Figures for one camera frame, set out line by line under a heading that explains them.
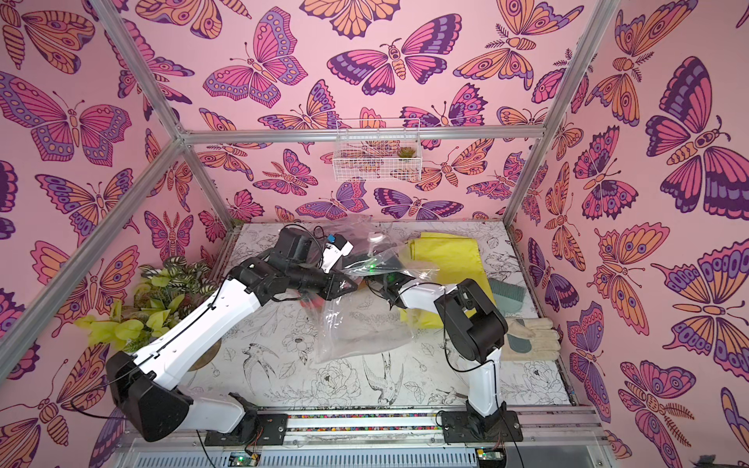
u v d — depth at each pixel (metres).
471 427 0.65
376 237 0.80
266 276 0.51
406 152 0.92
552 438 0.74
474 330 0.51
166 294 0.80
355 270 0.66
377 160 1.06
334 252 0.66
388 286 0.74
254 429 0.67
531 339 0.87
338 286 0.64
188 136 0.92
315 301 0.85
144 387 0.38
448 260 0.96
